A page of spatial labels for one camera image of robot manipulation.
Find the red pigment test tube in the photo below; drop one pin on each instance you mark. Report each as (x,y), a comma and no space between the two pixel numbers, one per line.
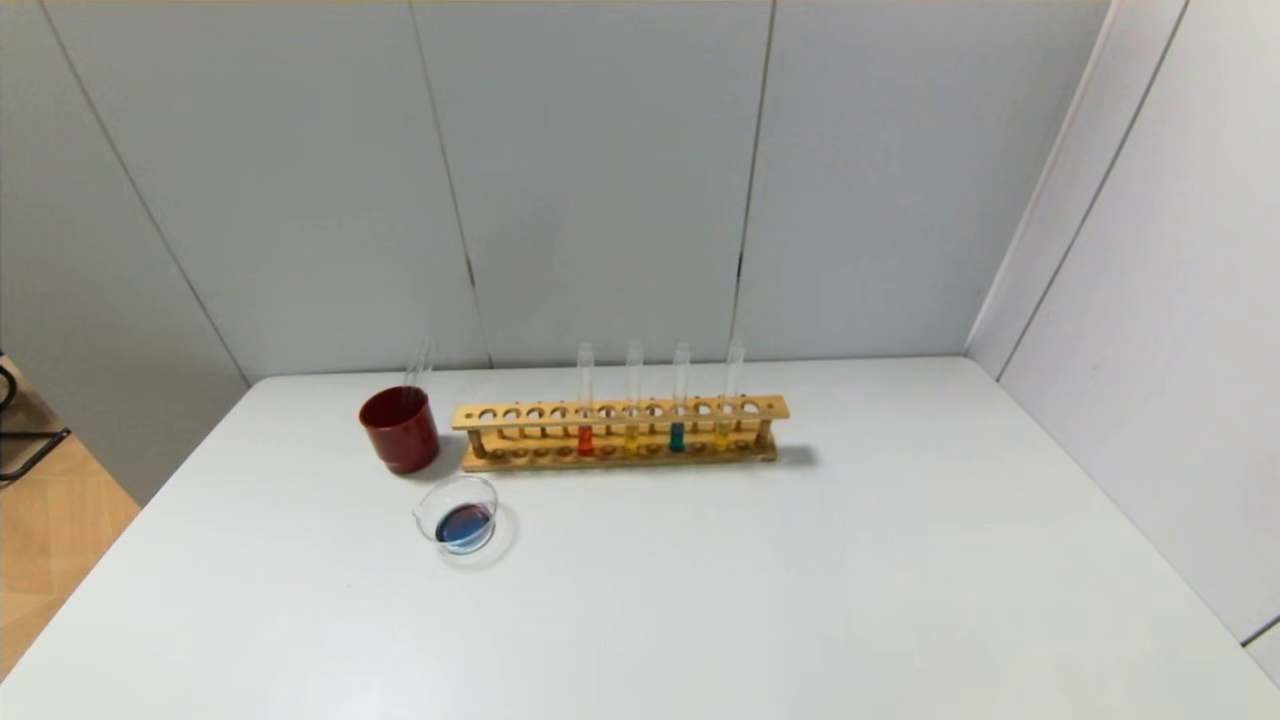
(412,365)
(585,441)

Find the yellow pigment test tube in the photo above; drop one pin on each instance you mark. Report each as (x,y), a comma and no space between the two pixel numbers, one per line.
(723,435)
(632,438)

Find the wooden test tube rack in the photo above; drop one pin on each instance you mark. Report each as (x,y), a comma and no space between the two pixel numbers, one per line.
(640,462)

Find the clear glass beaker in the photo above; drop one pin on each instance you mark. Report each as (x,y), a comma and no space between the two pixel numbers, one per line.
(500,545)

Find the dark red cup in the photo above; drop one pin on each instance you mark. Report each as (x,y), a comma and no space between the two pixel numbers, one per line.
(400,440)

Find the black metal chair frame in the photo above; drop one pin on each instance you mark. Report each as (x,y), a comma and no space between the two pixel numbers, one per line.
(40,445)

